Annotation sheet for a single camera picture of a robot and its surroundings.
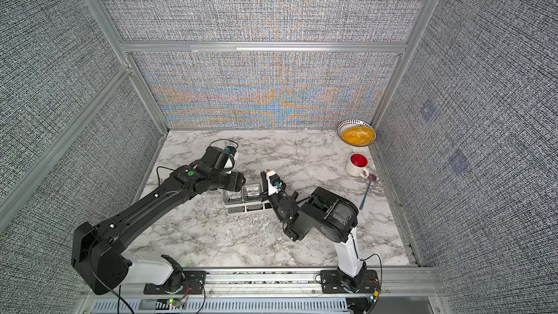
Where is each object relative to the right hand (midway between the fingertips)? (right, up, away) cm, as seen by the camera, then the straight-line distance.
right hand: (263, 169), depth 84 cm
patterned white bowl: (+46, +16, +25) cm, 55 cm away
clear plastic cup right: (-6, -12, +12) cm, 18 cm away
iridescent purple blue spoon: (+48, -6, +16) cm, 51 cm away
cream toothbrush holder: (-12, -17, +5) cm, 21 cm away
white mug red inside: (+41, +1, +13) cm, 43 cm away
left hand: (-7, -3, -4) cm, 9 cm away
